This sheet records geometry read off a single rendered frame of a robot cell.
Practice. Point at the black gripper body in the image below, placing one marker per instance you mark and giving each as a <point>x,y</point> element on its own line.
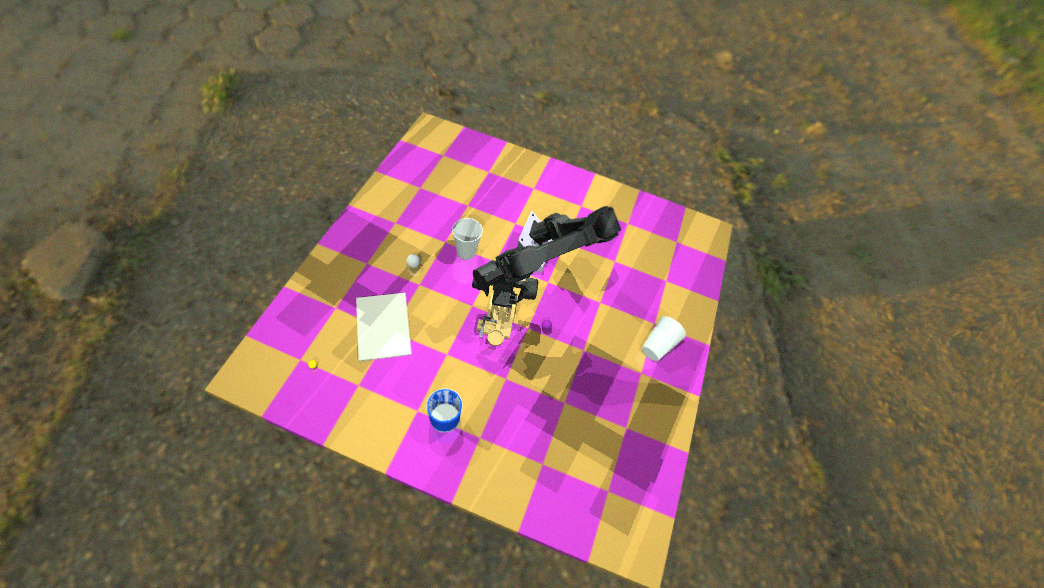
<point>529,286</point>

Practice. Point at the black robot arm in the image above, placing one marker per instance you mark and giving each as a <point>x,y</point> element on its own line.
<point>566,234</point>

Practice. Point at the blue mug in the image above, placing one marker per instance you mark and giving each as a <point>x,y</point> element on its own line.
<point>444,408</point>

